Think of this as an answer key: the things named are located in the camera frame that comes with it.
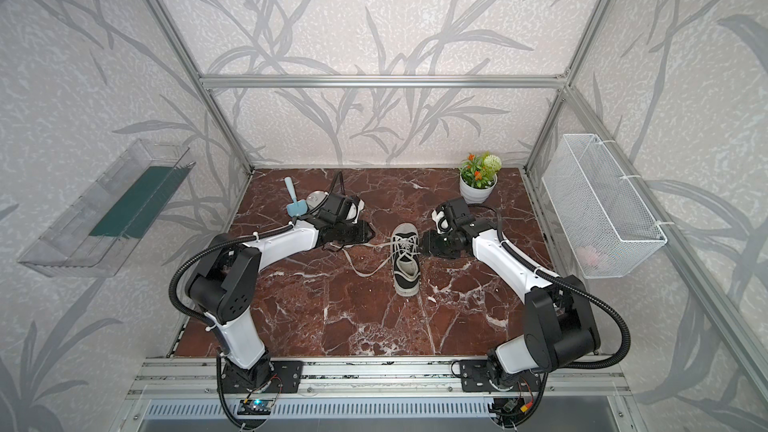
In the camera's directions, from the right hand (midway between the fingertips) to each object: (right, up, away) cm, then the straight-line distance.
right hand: (426, 239), depth 87 cm
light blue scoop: (-45, +8, +21) cm, 51 cm away
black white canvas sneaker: (-6, -9, +2) cm, 11 cm away
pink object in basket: (+39, -1, -15) cm, 42 cm away
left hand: (-15, +3, +6) cm, 17 cm away
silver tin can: (-38, +12, +18) cm, 44 cm away
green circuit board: (-43, -38, -16) cm, 59 cm away
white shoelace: (-27, -4, +12) cm, 29 cm away
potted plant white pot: (+18, +20, +11) cm, 29 cm away
